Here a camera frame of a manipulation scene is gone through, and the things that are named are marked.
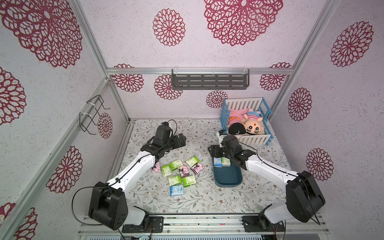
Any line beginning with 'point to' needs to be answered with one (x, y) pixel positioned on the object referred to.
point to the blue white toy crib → (259, 104)
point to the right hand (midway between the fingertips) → (216, 148)
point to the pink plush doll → (235, 125)
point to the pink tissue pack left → (157, 169)
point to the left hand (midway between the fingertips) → (179, 140)
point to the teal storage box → (228, 176)
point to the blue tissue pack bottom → (176, 190)
